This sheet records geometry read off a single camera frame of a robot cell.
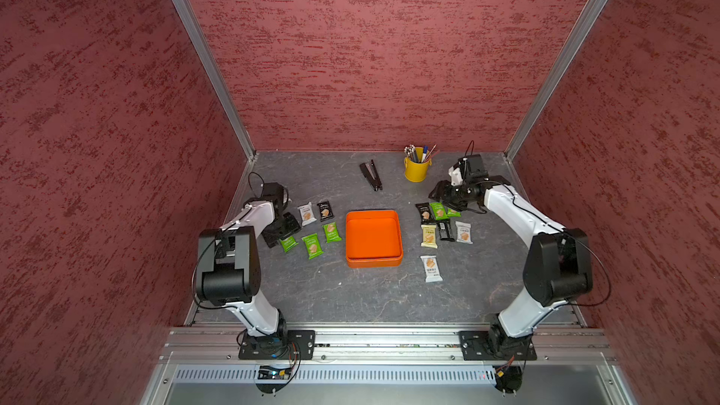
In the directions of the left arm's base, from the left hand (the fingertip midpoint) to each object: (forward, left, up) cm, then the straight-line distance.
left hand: (288, 239), depth 92 cm
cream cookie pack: (+2, -48, -1) cm, 48 cm away
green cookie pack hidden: (+12, -53, 0) cm, 55 cm away
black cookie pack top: (+10, -49, -1) cm, 50 cm away
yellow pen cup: (+29, -46, +2) cm, 55 cm away
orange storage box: (+3, -29, -4) cm, 29 cm away
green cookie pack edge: (-2, -9, -1) cm, 9 cm away
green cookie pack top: (+11, -59, 0) cm, 60 cm away
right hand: (+9, -49, +10) cm, 51 cm away
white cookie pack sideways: (+4, -61, -1) cm, 61 cm away
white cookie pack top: (+11, -5, -1) cm, 12 cm away
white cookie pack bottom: (-9, -48, -1) cm, 49 cm away
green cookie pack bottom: (-1, 0, 0) cm, 1 cm away
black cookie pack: (+5, -55, -2) cm, 55 cm away
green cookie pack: (+3, -14, -1) cm, 15 cm away
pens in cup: (+34, -48, +7) cm, 59 cm away
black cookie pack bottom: (+12, -11, 0) cm, 16 cm away
